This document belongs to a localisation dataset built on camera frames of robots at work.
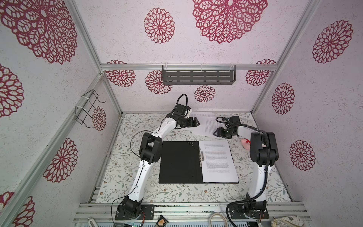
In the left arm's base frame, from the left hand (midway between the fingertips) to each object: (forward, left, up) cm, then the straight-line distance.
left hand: (194, 125), depth 102 cm
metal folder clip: (-22, -3, -6) cm, 23 cm away
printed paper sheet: (-27, -14, -7) cm, 32 cm away
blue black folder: (-26, +11, -6) cm, 29 cm away
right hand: (-2, -17, -5) cm, 18 cm away
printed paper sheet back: (+8, -12, -7) cm, 16 cm away
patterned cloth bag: (-58, -44, -4) cm, 73 cm away
